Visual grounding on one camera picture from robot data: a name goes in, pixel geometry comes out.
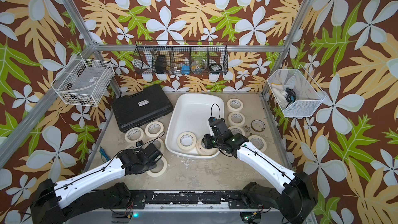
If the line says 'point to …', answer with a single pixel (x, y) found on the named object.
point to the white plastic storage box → (190, 113)
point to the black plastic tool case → (149, 104)
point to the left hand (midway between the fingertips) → (154, 162)
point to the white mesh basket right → (297, 94)
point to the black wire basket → (181, 57)
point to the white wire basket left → (83, 81)
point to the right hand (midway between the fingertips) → (203, 139)
